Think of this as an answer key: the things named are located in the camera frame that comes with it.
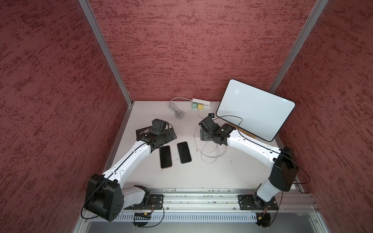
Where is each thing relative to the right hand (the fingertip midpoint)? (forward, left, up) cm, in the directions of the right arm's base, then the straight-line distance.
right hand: (208, 135), depth 84 cm
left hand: (-2, +24, -1) cm, 24 cm away
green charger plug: (+37, +7, -12) cm, 40 cm away
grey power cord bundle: (+27, +20, -11) cm, 35 cm away
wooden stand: (+9, -26, -10) cm, 29 cm away
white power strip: (+38, -2, -12) cm, 40 cm away
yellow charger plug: (+36, +3, -12) cm, 38 cm away
